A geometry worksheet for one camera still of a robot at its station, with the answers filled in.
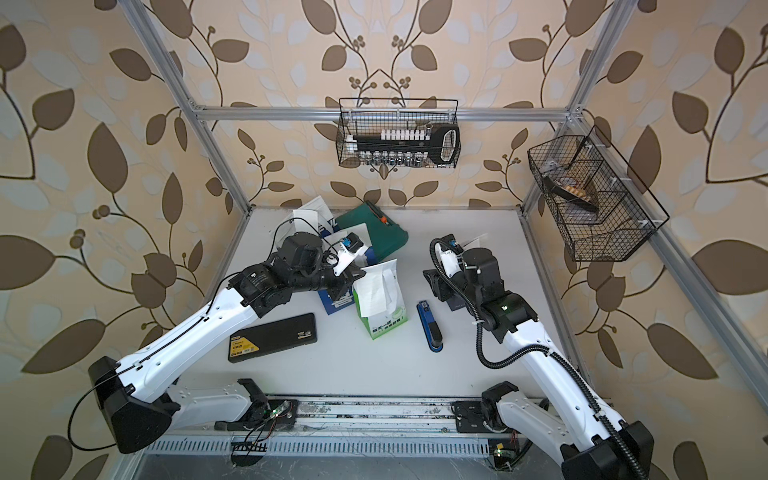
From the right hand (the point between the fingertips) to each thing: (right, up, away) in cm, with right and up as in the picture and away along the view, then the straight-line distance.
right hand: (434, 268), depth 76 cm
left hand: (-19, +1, -5) cm, 20 cm away
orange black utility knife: (-15, +16, +35) cm, 41 cm away
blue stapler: (0, -18, +9) cm, 20 cm away
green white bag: (-14, -7, -2) cm, 16 cm away
